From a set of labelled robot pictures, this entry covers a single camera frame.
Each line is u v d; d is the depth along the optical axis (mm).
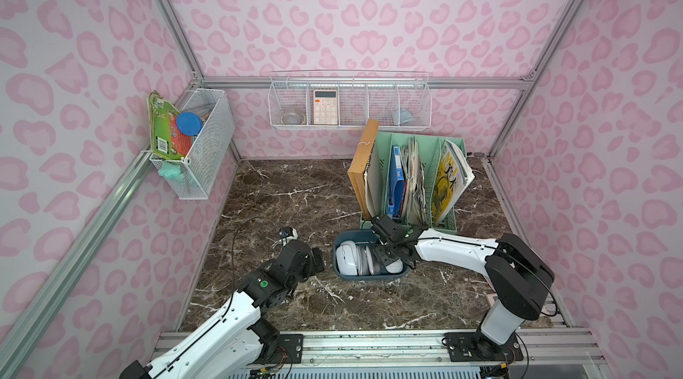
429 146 929
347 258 857
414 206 831
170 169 640
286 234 706
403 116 1007
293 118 962
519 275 452
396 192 893
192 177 731
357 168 727
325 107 946
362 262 845
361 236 917
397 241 681
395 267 859
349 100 999
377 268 857
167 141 692
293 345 736
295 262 588
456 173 838
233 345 581
